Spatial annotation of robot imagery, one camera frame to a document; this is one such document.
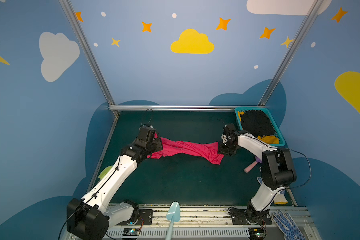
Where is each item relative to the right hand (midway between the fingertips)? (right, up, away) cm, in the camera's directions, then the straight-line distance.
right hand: (221, 150), depth 94 cm
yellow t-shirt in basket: (+34, +7, +6) cm, 35 cm away
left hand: (-36, +7, -14) cm, 40 cm away
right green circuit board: (+11, -37, -23) cm, 45 cm away
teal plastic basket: (+39, +12, +4) cm, 41 cm away
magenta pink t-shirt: (-9, -1, +1) cm, 9 cm away
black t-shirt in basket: (+27, +18, +7) cm, 33 cm away
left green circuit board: (-50, -36, -23) cm, 66 cm away
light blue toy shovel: (-29, -30, -19) cm, 46 cm away
